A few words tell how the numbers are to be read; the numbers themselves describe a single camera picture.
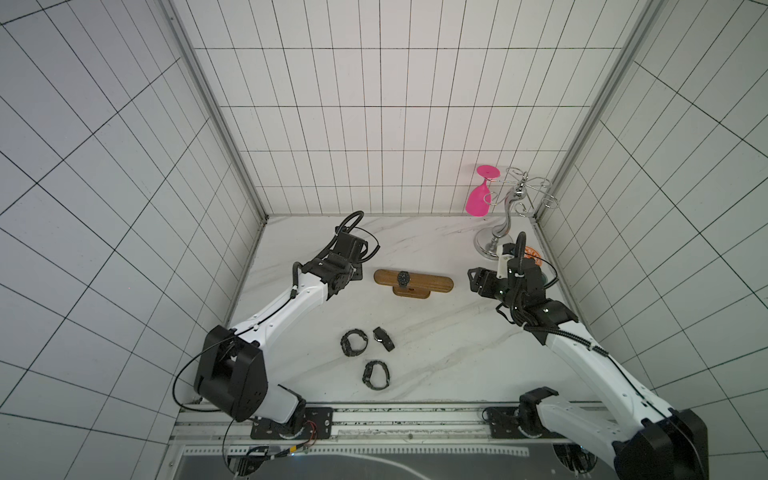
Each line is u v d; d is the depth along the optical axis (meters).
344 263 0.63
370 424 0.74
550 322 0.54
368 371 0.78
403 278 0.92
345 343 0.83
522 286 0.59
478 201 1.01
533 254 1.03
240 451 0.70
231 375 0.41
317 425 0.72
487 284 0.71
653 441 0.37
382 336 0.85
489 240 1.10
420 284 0.90
